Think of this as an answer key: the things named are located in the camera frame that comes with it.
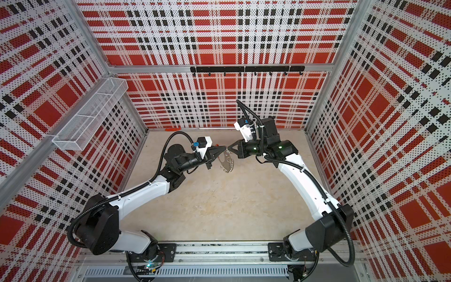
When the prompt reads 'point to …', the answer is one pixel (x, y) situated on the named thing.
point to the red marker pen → (172, 129)
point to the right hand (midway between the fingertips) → (230, 149)
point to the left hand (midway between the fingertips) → (225, 149)
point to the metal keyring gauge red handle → (226, 160)
